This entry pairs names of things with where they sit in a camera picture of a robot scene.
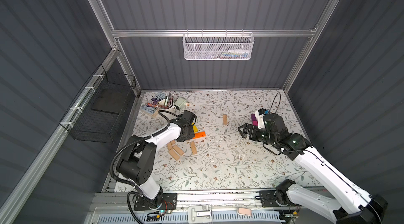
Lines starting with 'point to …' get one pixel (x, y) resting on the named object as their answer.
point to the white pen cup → (167, 104)
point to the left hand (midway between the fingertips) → (191, 136)
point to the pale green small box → (180, 103)
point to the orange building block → (199, 134)
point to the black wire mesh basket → (95, 114)
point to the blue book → (151, 105)
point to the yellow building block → (195, 129)
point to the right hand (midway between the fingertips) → (247, 129)
